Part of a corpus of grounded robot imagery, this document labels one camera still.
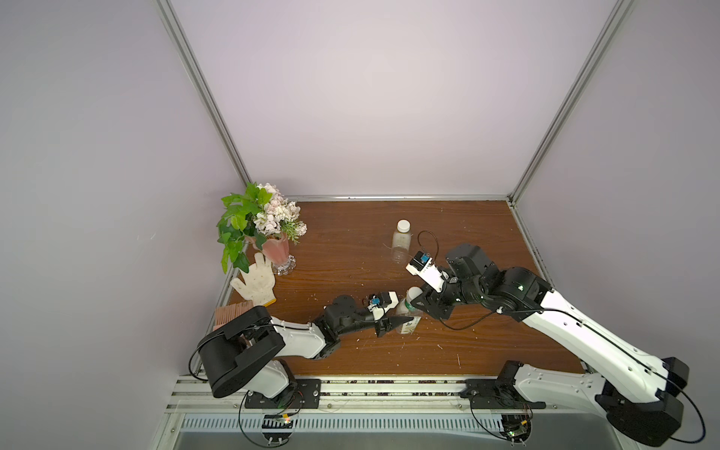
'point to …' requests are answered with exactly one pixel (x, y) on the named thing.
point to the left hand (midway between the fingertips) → (408, 310)
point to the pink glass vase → (277, 251)
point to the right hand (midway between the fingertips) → (417, 288)
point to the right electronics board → (517, 427)
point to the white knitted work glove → (259, 284)
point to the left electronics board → (277, 427)
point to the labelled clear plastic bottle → (406, 308)
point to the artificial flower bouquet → (253, 217)
